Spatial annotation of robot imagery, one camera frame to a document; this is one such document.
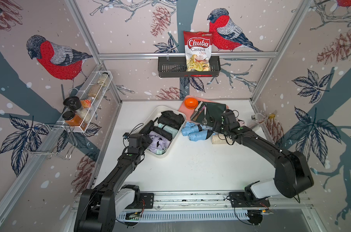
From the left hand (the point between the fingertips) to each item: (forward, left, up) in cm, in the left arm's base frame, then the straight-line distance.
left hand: (148, 137), depth 89 cm
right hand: (+7, -44, +3) cm, 44 cm away
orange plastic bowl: (+35, -29, -5) cm, 45 cm away
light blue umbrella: (+4, -35, -5) cm, 36 cm away
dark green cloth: (+26, -47, -7) cm, 54 cm away
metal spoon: (+19, -39, -8) cm, 44 cm away
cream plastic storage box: (+23, -1, -5) cm, 23 cm away
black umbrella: (+9, +3, -4) cm, 10 cm away
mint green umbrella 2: (-8, -8, -3) cm, 12 cm away
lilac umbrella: (-4, -8, +2) cm, 9 cm away
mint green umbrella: (+9, -12, -4) cm, 16 cm away
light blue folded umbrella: (+10, -27, -4) cm, 29 cm away
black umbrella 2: (+6, -8, -4) cm, 11 cm away
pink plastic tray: (+28, -27, -9) cm, 40 cm away
